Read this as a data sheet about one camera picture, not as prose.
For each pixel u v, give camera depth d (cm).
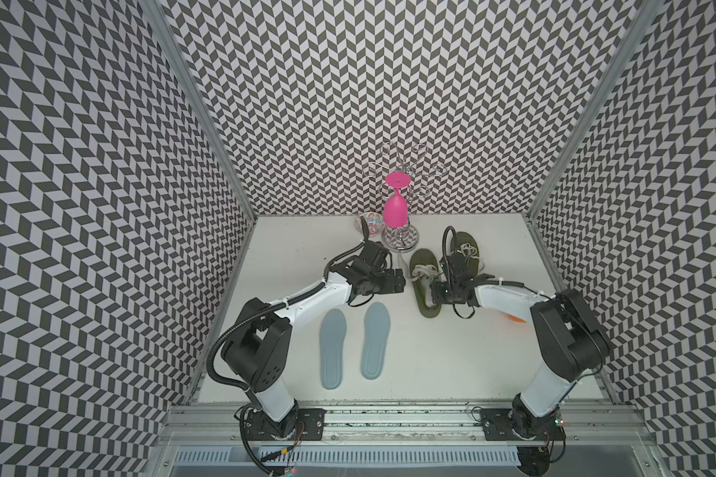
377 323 90
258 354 45
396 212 93
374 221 116
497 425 73
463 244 99
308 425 72
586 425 76
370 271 68
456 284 74
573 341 47
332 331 89
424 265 98
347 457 69
